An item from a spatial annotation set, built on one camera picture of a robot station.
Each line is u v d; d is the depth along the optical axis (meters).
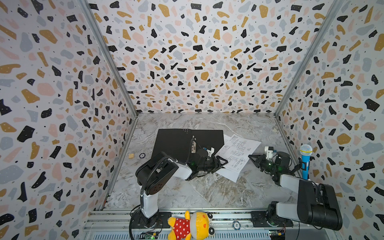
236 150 0.97
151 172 0.44
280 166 0.71
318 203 0.47
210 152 0.86
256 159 0.80
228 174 0.90
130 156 0.95
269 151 0.85
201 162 0.74
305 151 0.73
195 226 0.66
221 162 0.81
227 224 0.73
